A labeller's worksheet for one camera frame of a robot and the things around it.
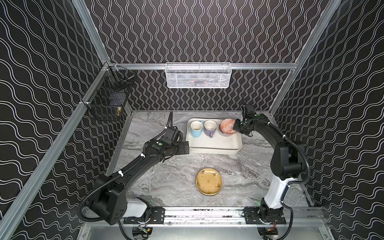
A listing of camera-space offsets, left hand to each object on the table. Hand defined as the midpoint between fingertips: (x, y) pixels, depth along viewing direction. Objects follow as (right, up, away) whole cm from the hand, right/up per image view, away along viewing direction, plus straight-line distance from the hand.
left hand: (182, 146), depth 83 cm
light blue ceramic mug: (+8, +10, +19) cm, 23 cm away
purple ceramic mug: (+18, +10, +25) cm, 32 cm away
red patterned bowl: (+28, +11, +14) cm, 33 cm away
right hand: (+34, +10, +13) cm, 38 cm away
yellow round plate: (+15, -20, 0) cm, 25 cm away
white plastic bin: (+24, -1, +19) cm, 31 cm away
